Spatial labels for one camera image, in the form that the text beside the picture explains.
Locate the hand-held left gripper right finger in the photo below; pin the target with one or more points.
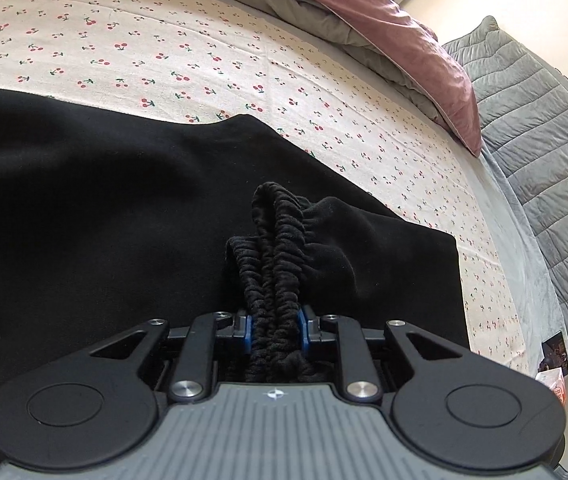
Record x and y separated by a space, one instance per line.
303 330

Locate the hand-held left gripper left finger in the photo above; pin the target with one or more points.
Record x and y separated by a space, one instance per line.
248 332

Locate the black pants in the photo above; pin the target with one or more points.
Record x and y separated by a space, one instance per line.
89 210

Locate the dark photo card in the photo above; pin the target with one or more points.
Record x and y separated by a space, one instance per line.
555 352

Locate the orange and white box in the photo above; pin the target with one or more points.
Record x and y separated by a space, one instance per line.
552 385

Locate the grey quilted headboard cover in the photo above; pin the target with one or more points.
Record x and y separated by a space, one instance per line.
538 135

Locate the cherry print bed sheet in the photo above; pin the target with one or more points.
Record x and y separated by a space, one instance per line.
164 35

